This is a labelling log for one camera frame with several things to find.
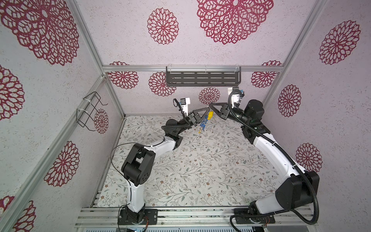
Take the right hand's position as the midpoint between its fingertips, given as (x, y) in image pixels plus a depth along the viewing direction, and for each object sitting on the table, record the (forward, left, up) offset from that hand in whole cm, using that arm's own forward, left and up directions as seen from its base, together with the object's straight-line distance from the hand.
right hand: (210, 103), depth 66 cm
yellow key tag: (0, -1, -8) cm, 8 cm away
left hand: (0, 0, -5) cm, 5 cm away
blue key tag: (+2, +2, -16) cm, 16 cm away
